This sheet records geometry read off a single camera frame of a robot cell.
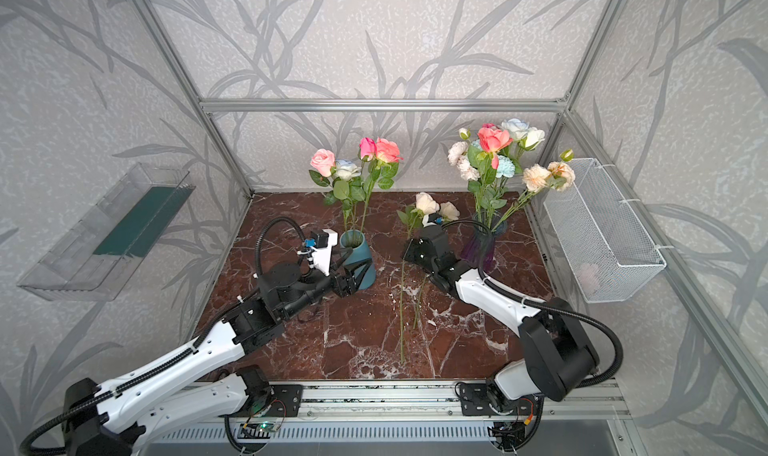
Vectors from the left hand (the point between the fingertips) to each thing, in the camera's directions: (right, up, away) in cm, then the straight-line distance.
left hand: (366, 250), depth 68 cm
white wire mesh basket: (+51, +1, -7) cm, 51 cm away
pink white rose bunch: (+25, +9, +41) cm, 49 cm away
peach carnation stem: (+24, +24, +13) cm, 36 cm away
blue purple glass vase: (+31, -2, +22) cm, 38 cm away
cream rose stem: (+15, +11, +22) cm, 29 cm away
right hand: (+9, +3, +19) cm, 21 cm away
